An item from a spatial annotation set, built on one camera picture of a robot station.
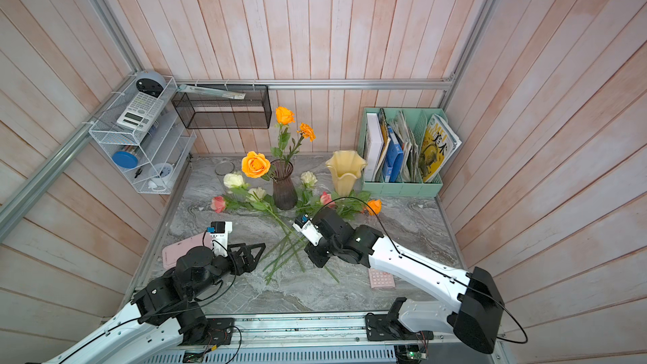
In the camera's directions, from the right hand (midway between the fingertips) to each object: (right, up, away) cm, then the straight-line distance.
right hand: (307, 246), depth 76 cm
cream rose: (-6, 0, +16) cm, 17 cm away
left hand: (-15, 0, -4) cm, 16 cm away
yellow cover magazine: (+51, +35, +20) cm, 65 cm away
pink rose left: (-31, +11, +22) cm, 40 cm away
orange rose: (+25, +11, +19) cm, 34 cm away
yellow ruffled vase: (+14, +26, +18) cm, 34 cm away
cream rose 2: (0, +13, +28) cm, 31 cm away
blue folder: (+33, +26, +19) cm, 46 cm away
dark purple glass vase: (-11, +14, +30) cm, 35 cm away
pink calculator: (+24, -12, +6) cm, 27 cm away
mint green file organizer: (+36, +32, +16) cm, 51 cm away
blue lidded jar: (-56, +27, 0) cm, 63 cm away
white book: (+24, +34, +13) cm, 44 cm away
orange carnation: (-1, +37, +7) cm, 38 cm away
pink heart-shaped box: (-48, -5, +9) cm, 49 cm away
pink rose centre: (+7, +12, +22) cm, 26 cm away
